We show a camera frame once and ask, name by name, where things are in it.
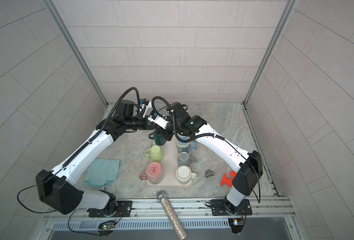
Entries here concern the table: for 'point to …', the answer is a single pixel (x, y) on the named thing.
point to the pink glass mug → (154, 173)
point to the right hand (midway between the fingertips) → (156, 130)
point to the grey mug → (183, 159)
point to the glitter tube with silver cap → (177, 227)
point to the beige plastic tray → (170, 163)
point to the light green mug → (155, 153)
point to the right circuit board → (236, 224)
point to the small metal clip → (208, 173)
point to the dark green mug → (159, 139)
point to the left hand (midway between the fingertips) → (163, 121)
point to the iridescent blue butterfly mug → (186, 146)
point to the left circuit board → (107, 225)
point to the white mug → (184, 174)
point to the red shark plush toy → (227, 181)
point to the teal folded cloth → (103, 172)
